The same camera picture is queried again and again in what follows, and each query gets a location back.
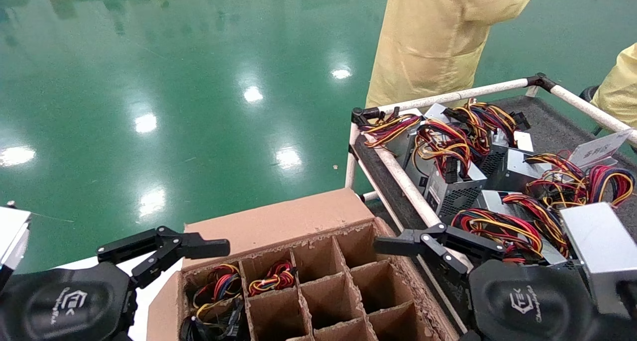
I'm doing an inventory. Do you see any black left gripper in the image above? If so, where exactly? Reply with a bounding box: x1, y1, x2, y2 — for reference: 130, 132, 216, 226
0, 226, 231, 341

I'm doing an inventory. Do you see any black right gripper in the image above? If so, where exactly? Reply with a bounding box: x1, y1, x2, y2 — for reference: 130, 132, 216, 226
373, 224, 637, 341

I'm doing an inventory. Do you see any brown cardboard box with dividers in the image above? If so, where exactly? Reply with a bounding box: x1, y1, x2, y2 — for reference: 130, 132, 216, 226
146, 188, 461, 341

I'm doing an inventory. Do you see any grey felt mat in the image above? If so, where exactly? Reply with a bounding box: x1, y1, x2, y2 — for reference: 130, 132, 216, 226
353, 95, 637, 341

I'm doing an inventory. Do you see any white label card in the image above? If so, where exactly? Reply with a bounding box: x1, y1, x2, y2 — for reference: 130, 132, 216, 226
569, 128, 634, 168

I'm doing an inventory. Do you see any person in yellow coat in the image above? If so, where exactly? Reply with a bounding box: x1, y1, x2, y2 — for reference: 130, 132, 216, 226
592, 42, 637, 128
365, 0, 537, 109

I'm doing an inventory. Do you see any white pipe cart frame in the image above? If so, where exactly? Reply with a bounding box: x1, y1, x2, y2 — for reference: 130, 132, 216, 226
345, 72, 637, 341

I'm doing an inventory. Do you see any multicolour cable bundle, top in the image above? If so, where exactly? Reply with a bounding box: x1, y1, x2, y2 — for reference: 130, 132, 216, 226
192, 264, 244, 309

